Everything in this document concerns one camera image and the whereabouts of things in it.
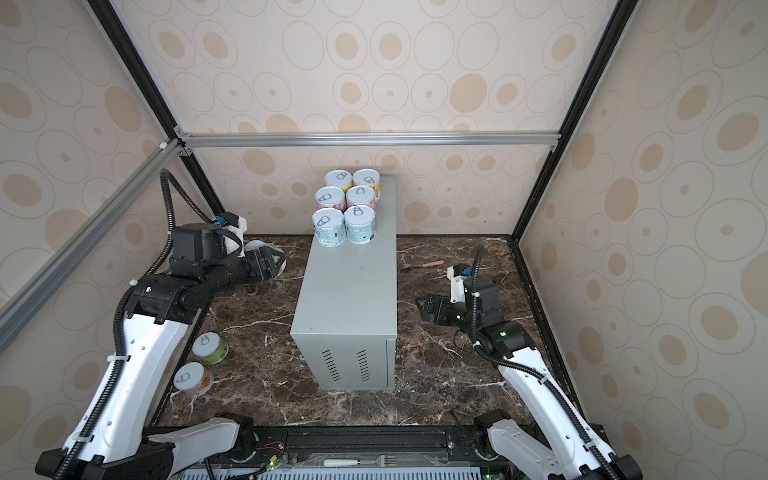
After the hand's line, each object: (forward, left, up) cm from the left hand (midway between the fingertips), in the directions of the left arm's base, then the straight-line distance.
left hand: (279, 254), depth 66 cm
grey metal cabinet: (-15, -16, -2) cm, 22 cm away
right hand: (-3, -35, -15) cm, 39 cm away
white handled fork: (-36, -23, -35) cm, 55 cm away
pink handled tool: (+26, -41, -36) cm, 60 cm away
